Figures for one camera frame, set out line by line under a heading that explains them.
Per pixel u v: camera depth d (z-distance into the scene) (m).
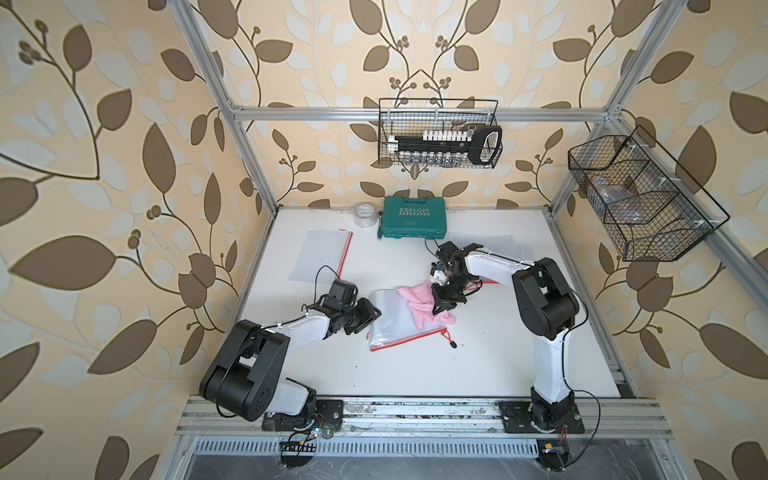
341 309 0.72
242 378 0.43
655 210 0.72
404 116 0.91
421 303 0.92
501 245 1.09
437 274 0.93
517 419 0.73
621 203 0.69
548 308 0.54
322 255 1.07
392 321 0.89
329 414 0.74
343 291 0.73
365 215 1.18
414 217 1.12
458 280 0.81
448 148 0.85
